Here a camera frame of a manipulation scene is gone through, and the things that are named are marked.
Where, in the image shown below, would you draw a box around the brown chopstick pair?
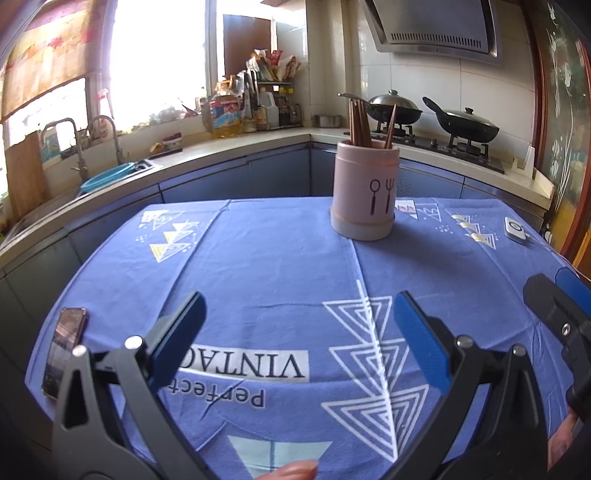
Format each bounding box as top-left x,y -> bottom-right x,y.
384,105 -> 397,150

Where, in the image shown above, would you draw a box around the dark red lone chopstick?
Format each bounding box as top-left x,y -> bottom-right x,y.
349,99 -> 356,145

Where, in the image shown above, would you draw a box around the blue kitchen cabinets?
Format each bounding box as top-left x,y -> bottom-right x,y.
1,149 -> 524,436

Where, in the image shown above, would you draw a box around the steel kitchen sink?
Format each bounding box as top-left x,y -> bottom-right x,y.
3,159 -> 156,242

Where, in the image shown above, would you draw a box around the person's right hand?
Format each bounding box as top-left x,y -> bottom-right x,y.
547,408 -> 579,470

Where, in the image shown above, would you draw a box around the person's left hand fingertip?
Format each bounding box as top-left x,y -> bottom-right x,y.
256,460 -> 318,480

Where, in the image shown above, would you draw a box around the small white remote device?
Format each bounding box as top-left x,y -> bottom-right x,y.
504,217 -> 528,244

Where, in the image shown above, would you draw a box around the smartphone with pink case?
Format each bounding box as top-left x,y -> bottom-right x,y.
41,307 -> 88,400

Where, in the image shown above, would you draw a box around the black gas stove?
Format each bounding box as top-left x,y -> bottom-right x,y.
393,125 -> 505,174

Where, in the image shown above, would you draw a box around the black lidded wok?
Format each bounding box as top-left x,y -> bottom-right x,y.
422,97 -> 500,144

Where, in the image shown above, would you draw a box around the pink ceramic utensil holder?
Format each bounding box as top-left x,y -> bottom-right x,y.
331,140 -> 400,241

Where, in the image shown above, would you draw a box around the blue printed tablecloth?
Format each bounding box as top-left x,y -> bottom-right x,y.
25,197 -> 572,479

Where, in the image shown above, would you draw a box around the steel lidded wok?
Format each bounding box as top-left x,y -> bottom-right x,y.
338,90 -> 422,125

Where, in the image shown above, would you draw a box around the glass cabinet door floral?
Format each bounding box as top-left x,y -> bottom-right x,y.
524,1 -> 590,261

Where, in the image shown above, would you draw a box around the wooden cutting board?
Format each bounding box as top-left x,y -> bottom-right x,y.
5,131 -> 51,221

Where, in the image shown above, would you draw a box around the blue plastic basin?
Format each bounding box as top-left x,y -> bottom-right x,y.
80,162 -> 135,194

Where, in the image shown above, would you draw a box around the small steel bowl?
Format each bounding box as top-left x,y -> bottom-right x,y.
312,114 -> 342,129

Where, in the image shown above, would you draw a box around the steel range hood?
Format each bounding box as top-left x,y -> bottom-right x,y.
361,0 -> 502,65

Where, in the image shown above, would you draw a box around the steel faucet left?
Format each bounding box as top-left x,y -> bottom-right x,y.
41,117 -> 90,182

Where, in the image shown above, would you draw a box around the steel faucet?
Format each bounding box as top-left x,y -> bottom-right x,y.
41,117 -> 90,182
87,114 -> 125,165

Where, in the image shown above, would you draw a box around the steel faucet right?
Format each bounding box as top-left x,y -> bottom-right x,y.
87,114 -> 125,165

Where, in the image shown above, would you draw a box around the small red white bowl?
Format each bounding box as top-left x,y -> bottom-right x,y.
161,132 -> 182,152

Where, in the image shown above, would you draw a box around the white jug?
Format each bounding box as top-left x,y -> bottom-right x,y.
259,91 -> 280,130

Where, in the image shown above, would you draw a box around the black spice rack with packets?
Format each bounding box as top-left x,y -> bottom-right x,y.
246,49 -> 303,131

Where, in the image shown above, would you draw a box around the yellow cooking oil bottle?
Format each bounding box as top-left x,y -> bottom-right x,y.
200,76 -> 242,139

